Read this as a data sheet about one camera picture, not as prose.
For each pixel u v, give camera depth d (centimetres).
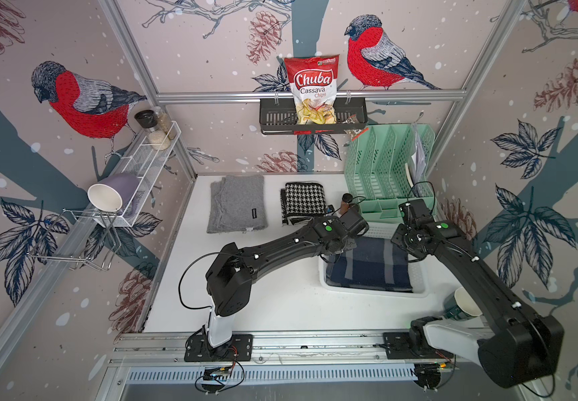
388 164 118
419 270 80
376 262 88
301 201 104
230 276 45
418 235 56
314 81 81
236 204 104
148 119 78
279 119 95
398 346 73
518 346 37
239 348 73
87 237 61
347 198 100
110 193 61
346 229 60
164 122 85
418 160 92
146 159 83
